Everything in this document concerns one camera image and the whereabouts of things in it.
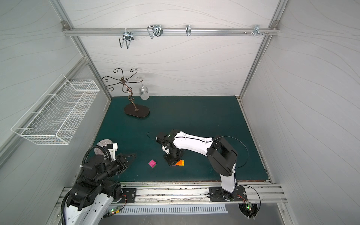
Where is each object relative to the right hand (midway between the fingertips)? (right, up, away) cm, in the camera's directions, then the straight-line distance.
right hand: (172, 163), depth 81 cm
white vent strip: (-19, -20, -11) cm, 29 cm away
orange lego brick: (+5, -1, +2) cm, 5 cm away
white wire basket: (-58, +27, -12) cm, 65 cm away
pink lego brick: (-12, -1, +1) cm, 12 cm away
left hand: (-17, +8, -12) cm, 22 cm away
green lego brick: (-11, -3, +1) cm, 11 cm away
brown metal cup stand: (-34, +31, +30) cm, 55 cm away
